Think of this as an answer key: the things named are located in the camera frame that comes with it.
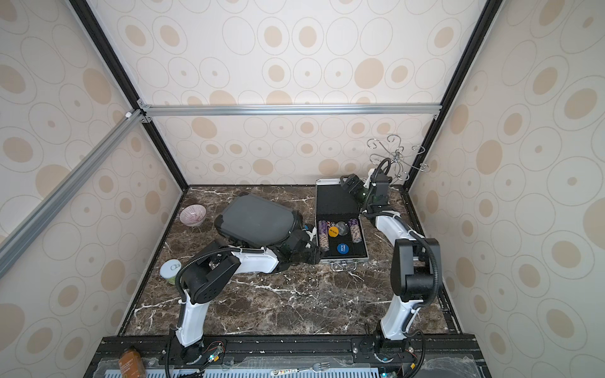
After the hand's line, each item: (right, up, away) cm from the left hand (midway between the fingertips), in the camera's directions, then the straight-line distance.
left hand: (329, 253), depth 92 cm
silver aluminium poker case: (+6, +10, +11) cm, 16 cm away
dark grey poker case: (-30, +12, +5) cm, 33 cm away
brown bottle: (-60, -28, -23) cm, 70 cm away
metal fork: (-6, -30, -21) cm, 37 cm away
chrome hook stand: (+26, +35, -4) cm, 44 cm away
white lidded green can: (-59, -5, -6) cm, 59 cm away
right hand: (+11, +28, 0) cm, 30 cm away
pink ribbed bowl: (-60, +14, +14) cm, 63 cm away
